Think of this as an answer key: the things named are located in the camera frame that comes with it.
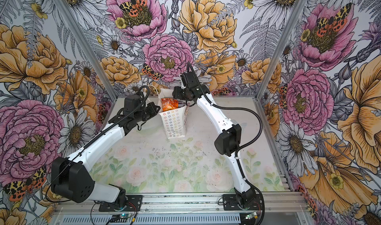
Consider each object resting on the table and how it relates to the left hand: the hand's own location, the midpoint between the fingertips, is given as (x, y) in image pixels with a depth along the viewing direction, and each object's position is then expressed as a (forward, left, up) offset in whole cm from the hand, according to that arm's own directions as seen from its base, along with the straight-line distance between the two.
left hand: (160, 111), depth 83 cm
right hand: (+9, -9, +1) cm, 13 cm away
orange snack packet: (+3, -5, +3) cm, 6 cm away
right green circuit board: (-46, -45, -23) cm, 68 cm away
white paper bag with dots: (-3, -7, -5) cm, 10 cm away
